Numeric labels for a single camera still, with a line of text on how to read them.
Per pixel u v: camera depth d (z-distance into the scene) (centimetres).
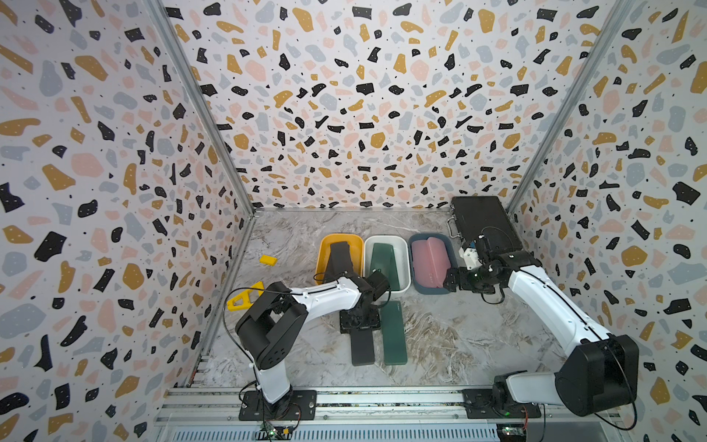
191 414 73
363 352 81
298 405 73
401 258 104
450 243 103
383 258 103
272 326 47
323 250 103
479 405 73
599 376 41
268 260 103
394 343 85
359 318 75
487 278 62
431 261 99
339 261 101
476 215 121
